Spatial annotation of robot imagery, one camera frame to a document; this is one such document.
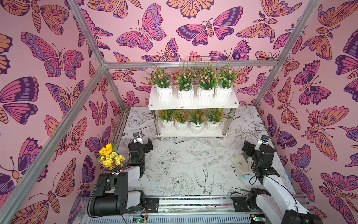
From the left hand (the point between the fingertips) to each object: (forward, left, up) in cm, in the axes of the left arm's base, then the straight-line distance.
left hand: (143, 138), depth 91 cm
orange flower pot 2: (+8, -25, +11) cm, 29 cm away
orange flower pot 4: (+7, -45, +13) cm, 48 cm away
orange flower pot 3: (+7, -35, +12) cm, 37 cm away
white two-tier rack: (+6, -10, +25) cm, 28 cm away
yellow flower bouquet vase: (-21, +9, +15) cm, 27 cm away
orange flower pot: (+10, -16, +10) cm, 21 cm away
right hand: (-5, -70, +3) cm, 70 cm away
